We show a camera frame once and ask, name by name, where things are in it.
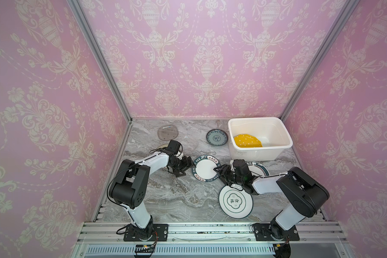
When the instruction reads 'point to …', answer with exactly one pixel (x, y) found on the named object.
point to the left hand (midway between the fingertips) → (192, 169)
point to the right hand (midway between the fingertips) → (214, 171)
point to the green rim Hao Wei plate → (204, 169)
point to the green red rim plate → (257, 169)
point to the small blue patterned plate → (217, 137)
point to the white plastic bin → (258, 138)
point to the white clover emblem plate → (235, 203)
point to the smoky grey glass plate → (167, 133)
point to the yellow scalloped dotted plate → (244, 140)
